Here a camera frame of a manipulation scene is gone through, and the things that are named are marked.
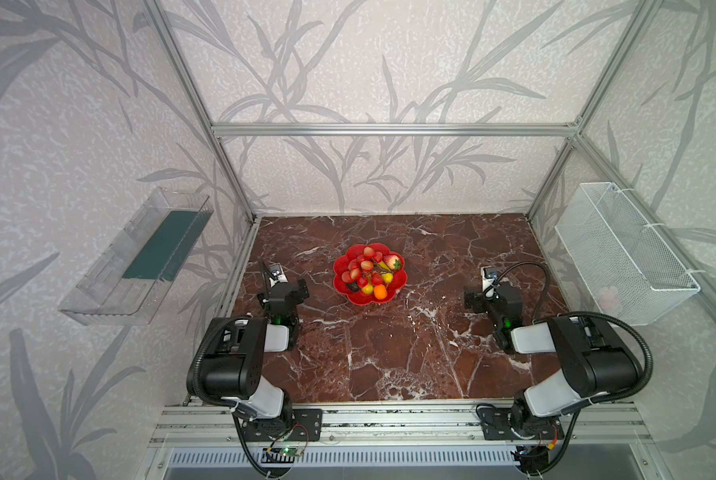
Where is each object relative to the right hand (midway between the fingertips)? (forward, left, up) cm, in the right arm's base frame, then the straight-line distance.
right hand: (482, 275), depth 96 cm
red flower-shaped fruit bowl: (+5, +47, -1) cm, 47 cm away
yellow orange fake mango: (-4, +37, -2) cm, 38 cm away
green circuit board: (-46, +56, -5) cm, 73 cm away
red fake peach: (+6, +29, +1) cm, 30 cm away
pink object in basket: (-17, -24, +14) cm, 33 cm away
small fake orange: (-5, +33, -1) cm, 34 cm away
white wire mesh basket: (-17, -21, +27) cm, 38 cm away
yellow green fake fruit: (+1, +31, -2) cm, 31 cm away
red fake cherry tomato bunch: (0, +39, +4) cm, 39 cm away
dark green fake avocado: (-3, +42, -2) cm, 42 cm away
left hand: (0, +63, +4) cm, 63 cm away
